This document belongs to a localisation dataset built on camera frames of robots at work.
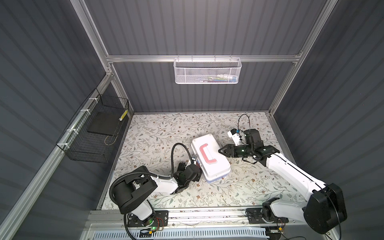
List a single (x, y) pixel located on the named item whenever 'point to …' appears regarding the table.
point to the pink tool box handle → (209, 161)
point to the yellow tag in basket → (123, 115)
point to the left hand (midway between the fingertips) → (193, 167)
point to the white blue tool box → (214, 171)
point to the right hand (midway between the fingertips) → (223, 152)
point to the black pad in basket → (105, 123)
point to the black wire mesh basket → (90, 135)
